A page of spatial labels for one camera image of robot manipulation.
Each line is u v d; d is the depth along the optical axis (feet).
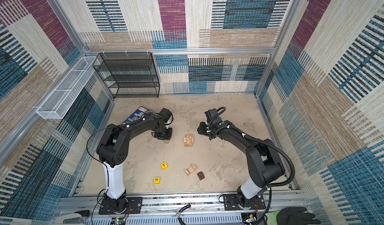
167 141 3.14
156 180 2.60
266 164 1.48
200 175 2.70
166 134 2.84
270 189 1.63
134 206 2.40
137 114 3.52
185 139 3.04
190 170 2.73
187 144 3.01
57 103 2.34
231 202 2.39
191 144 3.03
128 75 3.63
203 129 2.61
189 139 3.00
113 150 1.72
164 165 2.78
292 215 2.26
